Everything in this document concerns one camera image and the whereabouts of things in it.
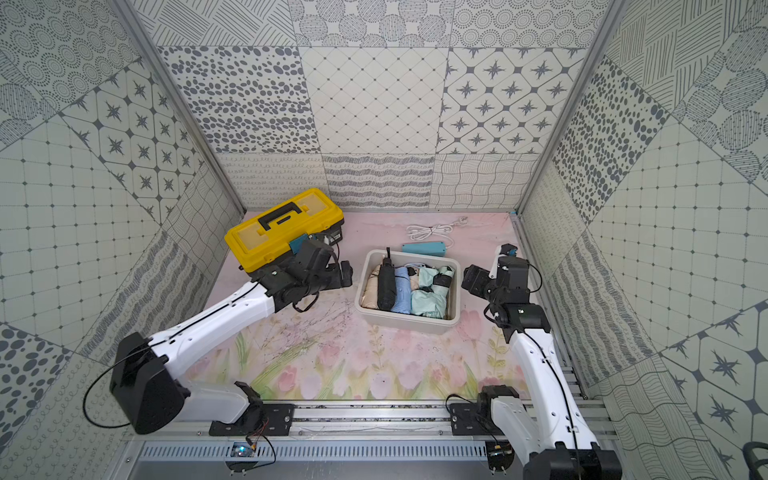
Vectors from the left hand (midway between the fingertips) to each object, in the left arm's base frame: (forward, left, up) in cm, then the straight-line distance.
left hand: (338, 266), depth 81 cm
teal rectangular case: (+21, -31, -18) cm, 41 cm away
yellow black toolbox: (+11, +25, -2) cm, 27 cm away
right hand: (-2, -39, -2) cm, 39 cm away
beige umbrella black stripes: (-5, -9, -8) cm, 13 cm away
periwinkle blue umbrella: (-7, -18, -7) cm, 21 cm away
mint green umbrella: (-5, -26, -8) cm, 28 cm away
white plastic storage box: (+8, -8, -6) cm, 13 cm away
